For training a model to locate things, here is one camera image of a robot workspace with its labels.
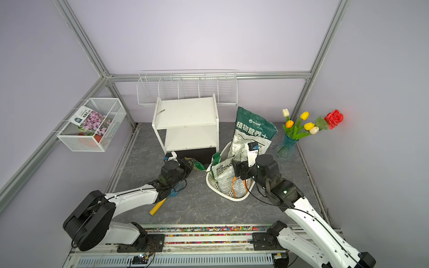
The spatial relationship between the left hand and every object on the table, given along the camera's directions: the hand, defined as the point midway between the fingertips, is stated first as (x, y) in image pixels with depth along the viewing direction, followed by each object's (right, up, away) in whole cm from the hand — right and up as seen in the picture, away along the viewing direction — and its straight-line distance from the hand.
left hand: (197, 159), depth 85 cm
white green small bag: (+10, 0, -1) cm, 10 cm away
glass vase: (+49, +9, +6) cm, 50 cm away
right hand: (+21, +2, -14) cm, 25 cm away
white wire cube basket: (-52, +10, -11) cm, 54 cm away
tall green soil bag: (+27, +17, -2) cm, 32 cm away
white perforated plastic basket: (+15, +3, +10) cm, 18 cm away
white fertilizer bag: (+21, +4, +2) cm, 22 cm away
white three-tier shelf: (-3, +17, -11) cm, 21 cm away
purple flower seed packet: (-46, +19, -11) cm, 51 cm away
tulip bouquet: (+51, +15, 0) cm, 53 cm away
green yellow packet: (0, -2, 0) cm, 2 cm away
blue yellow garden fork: (-20, -23, -2) cm, 31 cm away
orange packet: (+21, -13, -5) cm, 25 cm away
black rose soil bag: (+14, -7, -1) cm, 15 cm away
